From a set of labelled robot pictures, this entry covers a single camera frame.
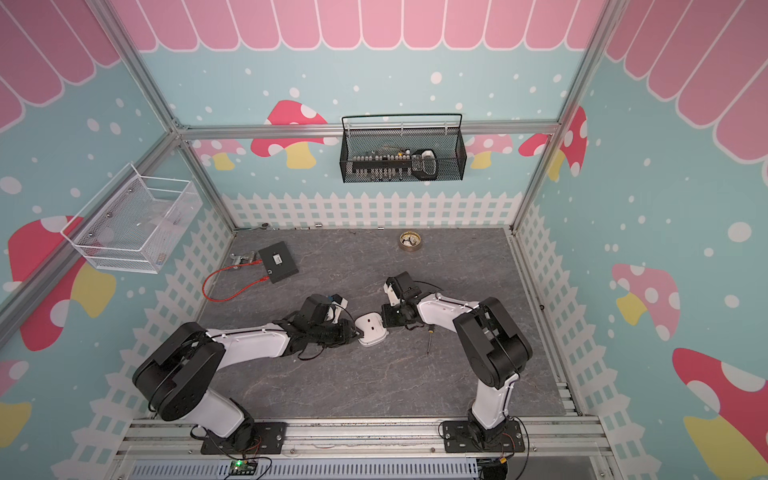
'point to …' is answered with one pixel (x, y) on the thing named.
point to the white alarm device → (373, 328)
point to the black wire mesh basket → (383, 148)
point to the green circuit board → (242, 468)
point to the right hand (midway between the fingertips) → (383, 317)
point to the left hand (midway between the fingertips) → (360, 339)
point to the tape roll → (410, 241)
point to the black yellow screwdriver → (430, 331)
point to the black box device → (279, 263)
